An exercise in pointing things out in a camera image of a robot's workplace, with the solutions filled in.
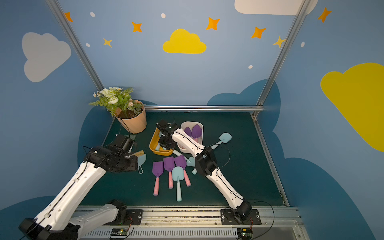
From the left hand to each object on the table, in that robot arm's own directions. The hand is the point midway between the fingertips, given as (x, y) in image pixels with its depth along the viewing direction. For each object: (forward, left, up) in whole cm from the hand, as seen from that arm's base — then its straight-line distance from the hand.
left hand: (133, 163), depth 74 cm
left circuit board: (-27, +5, -20) cm, 34 cm away
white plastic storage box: (+39, -28, -16) cm, 51 cm away
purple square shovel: (+4, -8, -18) cm, 20 cm away
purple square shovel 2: (+8, -15, -19) cm, 25 cm away
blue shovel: (+19, -6, -16) cm, 26 cm away
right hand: (+20, -10, -14) cm, 26 cm away
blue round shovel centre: (+2, -21, -18) cm, 28 cm away
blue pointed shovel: (+16, -12, -12) cm, 23 cm away
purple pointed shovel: (+33, -32, -16) cm, 49 cm away
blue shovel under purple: (+11, -29, -19) cm, 36 cm away
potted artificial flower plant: (+40, +16, -7) cm, 44 cm away
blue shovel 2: (+30, -53, -19) cm, 64 cm away
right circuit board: (-26, -57, -20) cm, 66 cm away
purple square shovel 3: (+10, -22, -17) cm, 30 cm away
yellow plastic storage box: (+25, -3, -16) cm, 30 cm away
